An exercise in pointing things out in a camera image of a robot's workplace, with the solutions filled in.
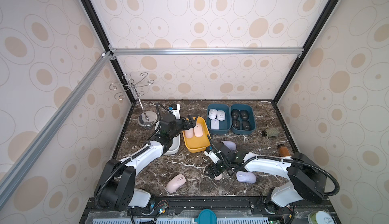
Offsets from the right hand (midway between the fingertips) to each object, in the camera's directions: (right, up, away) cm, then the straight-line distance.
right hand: (213, 167), depth 84 cm
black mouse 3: (+17, +23, +18) cm, 34 cm away
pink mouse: (+3, -5, -2) cm, 6 cm away
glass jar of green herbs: (+41, +18, +13) cm, 47 cm away
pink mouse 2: (-14, +17, +14) cm, 26 cm away
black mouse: (+18, +30, +24) cm, 42 cm away
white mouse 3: (+3, +23, +18) cm, 30 cm away
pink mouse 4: (-19, -5, -5) cm, 21 cm away
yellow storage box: (-8, +11, +9) cm, 17 cm away
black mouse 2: (+25, +30, +25) cm, 46 cm away
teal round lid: (-5, -14, -19) cm, 25 cm away
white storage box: (-22, +13, +6) cm, 26 cm away
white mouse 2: (+8, +29, +23) cm, 38 cm away
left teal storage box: (+10, +22, +19) cm, 30 cm away
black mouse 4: (+24, +22, +18) cm, 37 cm away
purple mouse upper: (+11, +11, +8) cm, 17 cm away
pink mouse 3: (-8, +19, +16) cm, 26 cm away
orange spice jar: (+42, +8, +6) cm, 43 cm away
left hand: (-9, +29, -4) cm, 30 cm away
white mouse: (+2, +30, +25) cm, 39 cm away
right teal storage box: (+28, +35, +25) cm, 51 cm away
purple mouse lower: (+16, -4, -4) cm, 17 cm away
